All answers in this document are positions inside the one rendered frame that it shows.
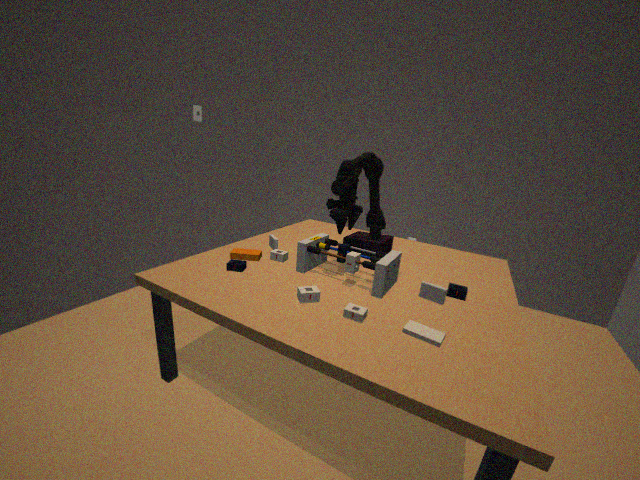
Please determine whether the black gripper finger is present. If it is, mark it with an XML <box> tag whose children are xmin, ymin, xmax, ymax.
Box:
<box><xmin>331</xmin><ymin>217</ymin><xmax>348</xmax><ymax>234</ymax></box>
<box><xmin>348</xmin><ymin>213</ymin><xmax>361</xmax><ymax>230</ymax></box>

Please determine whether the orange rectangular block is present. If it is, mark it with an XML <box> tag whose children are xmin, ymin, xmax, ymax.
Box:
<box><xmin>231</xmin><ymin>248</ymin><xmax>262</xmax><ymax>261</ymax></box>

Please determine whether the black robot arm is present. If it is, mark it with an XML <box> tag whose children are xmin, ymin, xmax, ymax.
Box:
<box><xmin>326</xmin><ymin>153</ymin><xmax>386</xmax><ymax>241</ymax></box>

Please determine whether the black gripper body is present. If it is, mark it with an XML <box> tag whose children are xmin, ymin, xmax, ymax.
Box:
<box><xmin>329</xmin><ymin>194</ymin><xmax>363</xmax><ymax>219</ymax></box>

